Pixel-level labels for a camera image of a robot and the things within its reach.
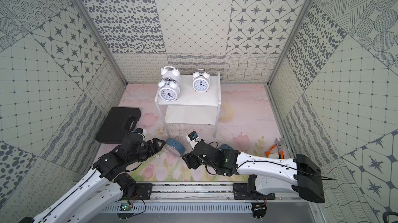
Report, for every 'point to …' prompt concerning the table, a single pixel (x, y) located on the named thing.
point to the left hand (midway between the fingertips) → (164, 147)
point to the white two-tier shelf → (192, 107)
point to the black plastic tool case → (118, 122)
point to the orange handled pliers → (279, 143)
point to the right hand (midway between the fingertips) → (189, 154)
